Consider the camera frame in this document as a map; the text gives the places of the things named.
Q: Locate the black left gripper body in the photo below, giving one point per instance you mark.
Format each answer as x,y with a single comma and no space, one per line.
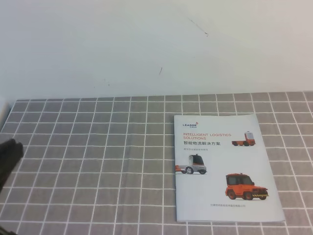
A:
11,152

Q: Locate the grey white-grid tablecloth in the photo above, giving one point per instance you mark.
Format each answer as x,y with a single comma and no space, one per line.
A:
105,166

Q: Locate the white logistics brochure book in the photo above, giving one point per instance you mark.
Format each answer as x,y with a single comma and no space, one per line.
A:
222,171

